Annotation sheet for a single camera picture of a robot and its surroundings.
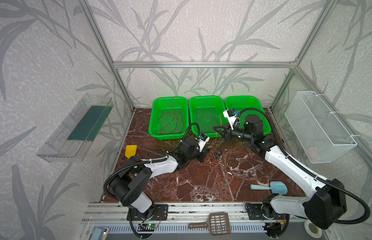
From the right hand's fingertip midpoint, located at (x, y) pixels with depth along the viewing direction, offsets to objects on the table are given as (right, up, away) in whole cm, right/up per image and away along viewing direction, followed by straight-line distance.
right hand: (215, 123), depth 73 cm
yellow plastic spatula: (-52, -19, +23) cm, 60 cm away
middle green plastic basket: (0, +9, +46) cm, 47 cm away
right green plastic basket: (+28, +16, +46) cm, 56 cm away
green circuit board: (-32, -50, -3) cm, 59 cm away
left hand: (-1, -14, +12) cm, 18 cm away
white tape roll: (+46, -51, -6) cm, 69 cm away
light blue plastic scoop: (+35, -36, +8) cm, 51 cm away
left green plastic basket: (-31, +3, +42) cm, 52 cm away
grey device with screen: (-52, -48, -9) cm, 71 cm away
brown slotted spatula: (+1, -48, -2) cm, 48 cm away
